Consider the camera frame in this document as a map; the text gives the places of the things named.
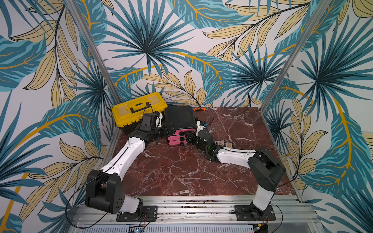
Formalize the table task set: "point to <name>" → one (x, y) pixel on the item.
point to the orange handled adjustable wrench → (203, 108)
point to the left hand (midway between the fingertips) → (171, 131)
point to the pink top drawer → (182, 131)
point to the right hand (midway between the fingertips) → (184, 131)
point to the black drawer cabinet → (182, 116)
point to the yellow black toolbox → (127, 116)
